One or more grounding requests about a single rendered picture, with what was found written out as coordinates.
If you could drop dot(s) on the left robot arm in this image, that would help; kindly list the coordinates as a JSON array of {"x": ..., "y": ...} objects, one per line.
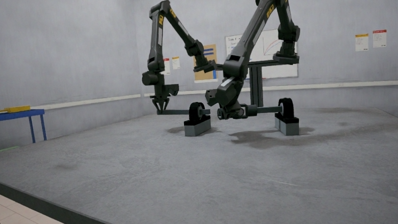
[{"x": 235, "y": 70}]

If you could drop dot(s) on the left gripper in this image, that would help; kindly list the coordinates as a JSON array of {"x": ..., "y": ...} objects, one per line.
[{"x": 232, "y": 110}]

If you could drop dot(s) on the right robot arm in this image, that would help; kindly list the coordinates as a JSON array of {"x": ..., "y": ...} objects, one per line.
[{"x": 155, "y": 62}]

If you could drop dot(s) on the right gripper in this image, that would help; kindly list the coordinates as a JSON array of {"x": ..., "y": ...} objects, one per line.
[{"x": 160, "y": 99}]

